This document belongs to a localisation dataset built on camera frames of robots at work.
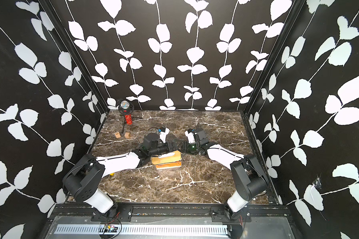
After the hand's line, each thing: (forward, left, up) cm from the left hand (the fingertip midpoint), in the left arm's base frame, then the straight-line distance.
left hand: (182, 142), depth 82 cm
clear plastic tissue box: (-6, +9, -1) cm, 11 cm away
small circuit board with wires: (-37, +37, -17) cm, 54 cm away
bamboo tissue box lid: (-6, +3, -6) cm, 9 cm away
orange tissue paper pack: (-8, +5, -12) cm, 15 cm away
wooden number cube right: (+18, +38, -15) cm, 44 cm away
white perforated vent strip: (-38, +19, -17) cm, 46 cm away
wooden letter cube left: (+18, +45, -16) cm, 51 cm away
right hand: (+1, +2, -6) cm, 7 cm away
